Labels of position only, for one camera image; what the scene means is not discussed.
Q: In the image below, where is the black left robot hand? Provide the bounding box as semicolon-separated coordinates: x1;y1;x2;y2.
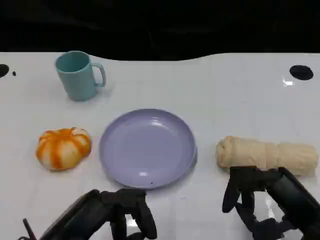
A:
39;188;159;240

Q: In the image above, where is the orange and white bread roll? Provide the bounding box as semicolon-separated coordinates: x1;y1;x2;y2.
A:
35;127;92;172

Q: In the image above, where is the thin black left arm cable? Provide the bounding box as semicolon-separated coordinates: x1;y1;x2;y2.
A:
17;218;39;240

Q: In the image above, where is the lilac plate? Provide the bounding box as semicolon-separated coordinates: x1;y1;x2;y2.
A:
98;108;198;190

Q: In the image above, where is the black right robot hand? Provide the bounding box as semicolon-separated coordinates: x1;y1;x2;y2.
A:
222;165;320;240

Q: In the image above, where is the pale green mug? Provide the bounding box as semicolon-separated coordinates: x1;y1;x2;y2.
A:
54;50;107;102

